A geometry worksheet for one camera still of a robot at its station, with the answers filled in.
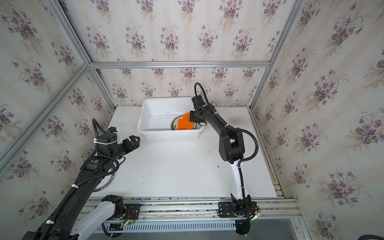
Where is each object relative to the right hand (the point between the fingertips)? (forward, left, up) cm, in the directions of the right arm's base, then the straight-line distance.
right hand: (199, 117), depth 99 cm
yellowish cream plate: (-1, +17, -6) cm, 18 cm away
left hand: (-25, +35, +8) cm, 44 cm away
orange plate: (0, +10, -6) cm, 12 cm away
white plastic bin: (+11, +32, -9) cm, 35 cm away
